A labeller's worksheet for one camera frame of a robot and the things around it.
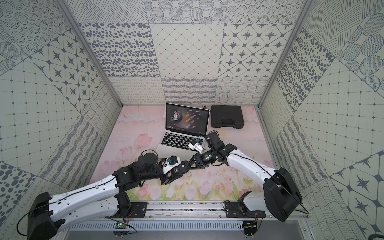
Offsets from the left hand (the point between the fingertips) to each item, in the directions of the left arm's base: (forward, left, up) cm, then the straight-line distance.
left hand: (180, 165), depth 72 cm
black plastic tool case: (+45, -30, -14) cm, 56 cm away
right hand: (-2, -4, -1) cm, 4 cm away
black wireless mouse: (-1, -2, +1) cm, 2 cm away
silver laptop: (+34, +3, -11) cm, 36 cm away
